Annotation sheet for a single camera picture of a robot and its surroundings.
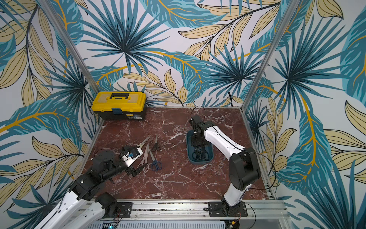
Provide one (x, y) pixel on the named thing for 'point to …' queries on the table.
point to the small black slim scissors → (156, 147)
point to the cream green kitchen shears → (141, 144)
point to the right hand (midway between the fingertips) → (197, 144)
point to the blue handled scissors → (156, 165)
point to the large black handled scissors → (198, 153)
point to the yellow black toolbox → (119, 105)
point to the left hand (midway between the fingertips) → (140, 156)
